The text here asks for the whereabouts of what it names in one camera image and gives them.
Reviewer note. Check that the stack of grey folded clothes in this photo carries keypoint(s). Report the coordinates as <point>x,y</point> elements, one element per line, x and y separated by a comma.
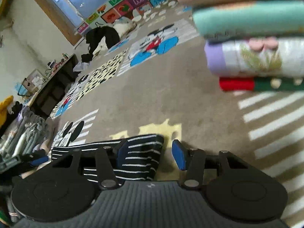
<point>26,133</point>

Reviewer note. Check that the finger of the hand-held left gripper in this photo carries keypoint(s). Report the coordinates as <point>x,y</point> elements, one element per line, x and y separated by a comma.
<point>39,161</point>

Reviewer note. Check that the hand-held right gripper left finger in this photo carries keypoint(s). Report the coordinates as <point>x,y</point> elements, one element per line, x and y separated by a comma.
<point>122,154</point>

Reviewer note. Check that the stack of pastel folded clothes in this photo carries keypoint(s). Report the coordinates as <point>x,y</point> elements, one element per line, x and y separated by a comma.
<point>237,21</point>

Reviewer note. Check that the dark side table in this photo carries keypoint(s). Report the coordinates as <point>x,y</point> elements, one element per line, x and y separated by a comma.
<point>54,90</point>

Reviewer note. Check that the clear box with black frame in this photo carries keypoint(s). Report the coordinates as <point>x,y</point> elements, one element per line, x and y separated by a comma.
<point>32,83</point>

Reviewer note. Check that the black white striped shirt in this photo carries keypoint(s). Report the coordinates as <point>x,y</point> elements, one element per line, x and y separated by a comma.
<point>142,156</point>

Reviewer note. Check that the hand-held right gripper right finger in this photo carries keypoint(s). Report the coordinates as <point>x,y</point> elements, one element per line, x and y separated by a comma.
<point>179,155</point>

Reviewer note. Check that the cartoon mouse printed blanket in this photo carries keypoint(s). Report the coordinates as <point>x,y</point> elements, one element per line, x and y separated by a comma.
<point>166,87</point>

